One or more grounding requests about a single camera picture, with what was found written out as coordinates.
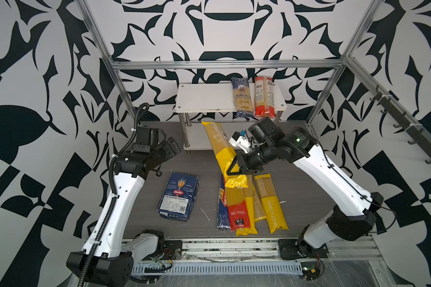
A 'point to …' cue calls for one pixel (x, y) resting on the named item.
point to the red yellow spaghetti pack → (238, 211)
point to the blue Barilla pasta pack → (178, 197)
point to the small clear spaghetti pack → (259, 212)
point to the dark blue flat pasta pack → (223, 220)
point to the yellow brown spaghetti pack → (225, 153)
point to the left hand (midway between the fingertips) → (167, 146)
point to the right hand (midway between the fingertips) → (228, 170)
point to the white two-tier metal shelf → (214, 103)
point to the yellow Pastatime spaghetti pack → (270, 203)
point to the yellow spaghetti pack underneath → (249, 195)
